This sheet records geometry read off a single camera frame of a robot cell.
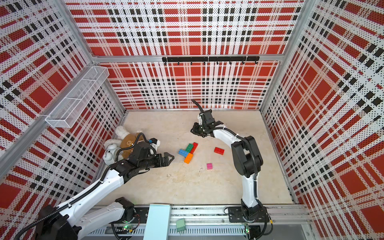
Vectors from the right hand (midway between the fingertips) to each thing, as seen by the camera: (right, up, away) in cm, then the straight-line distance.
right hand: (193, 130), depth 94 cm
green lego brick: (-3, -11, +2) cm, 11 cm away
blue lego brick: (-6, -14, 0) cm, 16 cm away
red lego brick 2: (+17, -13, +2) cm, 22 cm away
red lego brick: (+1, -10, +4) cm, 11 cm away
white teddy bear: (-44, -7, 0) cm, 45 cm away
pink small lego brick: (+10, -21, -4) cm, 24 cm away
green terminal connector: (-5, -44, -24) cm, 50 cm away
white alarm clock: (-47, -14, -11) cm, 50 cm away
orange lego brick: (-3, -17, -3) cm, 17 cm away
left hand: (-12, -14, -14) cm, 23 cm away
